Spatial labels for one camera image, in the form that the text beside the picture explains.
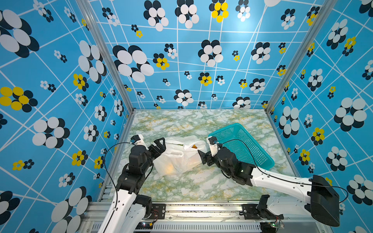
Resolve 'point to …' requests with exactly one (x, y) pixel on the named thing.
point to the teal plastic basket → (236, 136)
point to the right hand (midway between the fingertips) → (206, 147)
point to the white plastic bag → (181, 155)
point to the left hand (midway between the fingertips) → (160, 142)
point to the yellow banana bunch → (170, 169)
